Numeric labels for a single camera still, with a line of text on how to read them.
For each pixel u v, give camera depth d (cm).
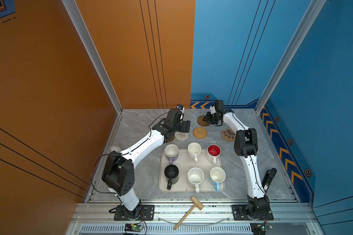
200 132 105
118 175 45
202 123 112
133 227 71
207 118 100
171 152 94
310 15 72
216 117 86
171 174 85
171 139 102
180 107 75
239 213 73
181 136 102
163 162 91
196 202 76
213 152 93
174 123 65
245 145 68
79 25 75
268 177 83
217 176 84
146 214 74
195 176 84
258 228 69
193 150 92
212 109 102
